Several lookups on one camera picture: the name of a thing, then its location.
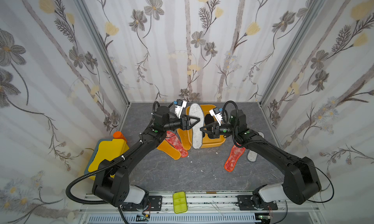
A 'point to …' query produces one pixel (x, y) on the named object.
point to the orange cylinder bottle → (118, 134)
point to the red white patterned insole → (171, 138)
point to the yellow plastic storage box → (207, 142)
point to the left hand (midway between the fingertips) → (198, 119)
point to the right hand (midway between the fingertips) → (204, 130)
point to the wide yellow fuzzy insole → (165, 146)
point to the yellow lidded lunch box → (106, 149)
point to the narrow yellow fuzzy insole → (185, 138)
